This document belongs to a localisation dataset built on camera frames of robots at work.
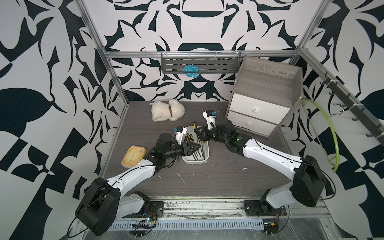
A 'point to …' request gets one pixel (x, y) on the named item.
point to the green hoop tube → (333, 129)
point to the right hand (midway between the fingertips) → (194, 128)
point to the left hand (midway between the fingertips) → (197, 143)
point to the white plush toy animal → (162, 111)
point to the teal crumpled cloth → (191, 70)
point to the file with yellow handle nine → (195, 127)
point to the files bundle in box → (201, 151)
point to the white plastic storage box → (189, 159)
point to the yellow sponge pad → (133, 155)
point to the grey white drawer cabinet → (265, 95)
